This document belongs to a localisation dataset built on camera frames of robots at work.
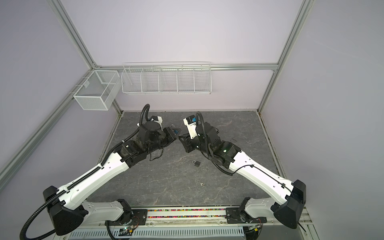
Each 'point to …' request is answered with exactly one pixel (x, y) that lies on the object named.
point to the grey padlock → (196, 163)
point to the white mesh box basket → (99, 91)
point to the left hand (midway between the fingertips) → (180, 133)
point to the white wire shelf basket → (191, 77)
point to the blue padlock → (176, 131)
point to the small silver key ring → (201, 184)
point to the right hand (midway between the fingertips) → (181, 137)
